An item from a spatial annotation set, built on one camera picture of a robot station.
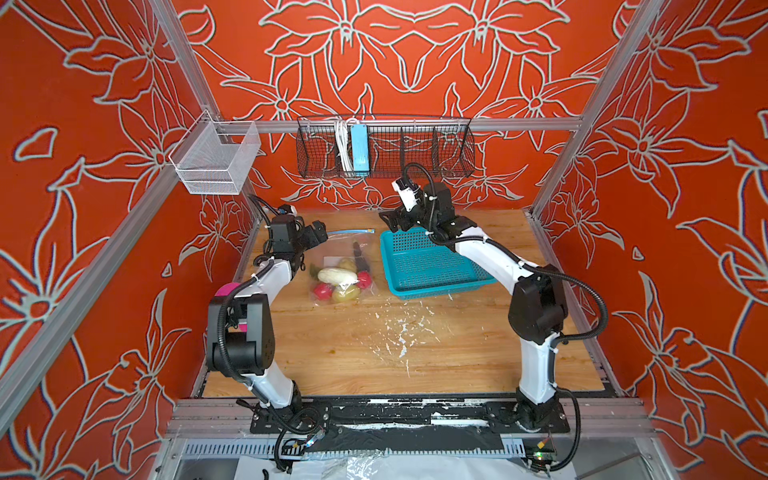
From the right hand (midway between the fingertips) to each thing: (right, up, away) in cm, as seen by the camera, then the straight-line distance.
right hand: (388, 202), depth 86 cm
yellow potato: (-13, -28, +3) cm, 31 cm away
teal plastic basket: (+11, -21, +17) cm, 29 cm away
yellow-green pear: (-13, -19, +12) cm, 26 cm away
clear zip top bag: (-11, -13, +21) cm, 27 cm away
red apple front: (-8, -24, +8) cm, 27 cm away
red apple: (-20, -27, +6) cm, 34 cm away
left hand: (-24, -7, +6) cm, 26 cm away
